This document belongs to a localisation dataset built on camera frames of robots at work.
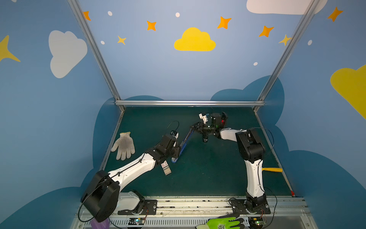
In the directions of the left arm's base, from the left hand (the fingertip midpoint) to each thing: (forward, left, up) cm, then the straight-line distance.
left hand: (179, 147), depth 85 cm
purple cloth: (-38, +36, -10) cm, 53 cm away
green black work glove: (-36, -27, -11) cm, 46 cm away
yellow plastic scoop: (-10, -60, -8) cm, 61 cm away
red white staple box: (-8, +8, -11) cm, 16 cm away
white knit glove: (+6, +38, -10) cm, 40 cm away
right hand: (+17, -8, -1) cm, 19 cm away
